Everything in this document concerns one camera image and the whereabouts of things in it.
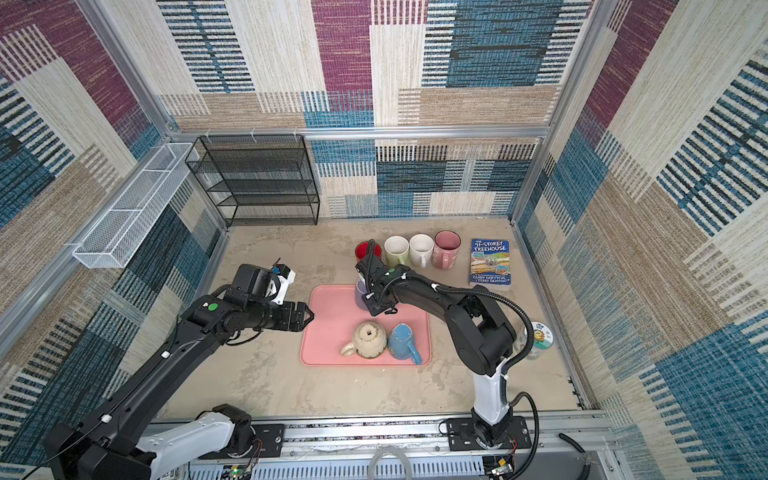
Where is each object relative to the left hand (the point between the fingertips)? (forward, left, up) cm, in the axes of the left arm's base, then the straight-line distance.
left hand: (301, 310), depth 76 cm
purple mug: (+11, -14, -8) cm, 20 cm away
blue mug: (-6, -25, -8) cm, 27 cm away
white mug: (+28, -33, -9) cm, 44 cm away
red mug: (+29, -14, -12) cm, 34 cm away
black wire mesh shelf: (+52, +24, +1) cm, 57 cm away
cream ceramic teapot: (-4, -17, -9) cm, 20 cm away
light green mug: (+28, -25, -10) cm, 39 cm away
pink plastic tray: (+8, -5, -20) cm, 22 cm away
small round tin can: (-5, -63, -9) cm, 64 cm away
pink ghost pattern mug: (+25, -41, -7) cm, 48 cm away
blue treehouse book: (+26, -58, -15) cm, 65 cm away
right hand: (+8, -20, -13) cm, 25 cm away
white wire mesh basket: (+12, +41, +15) cm, 46 cm away
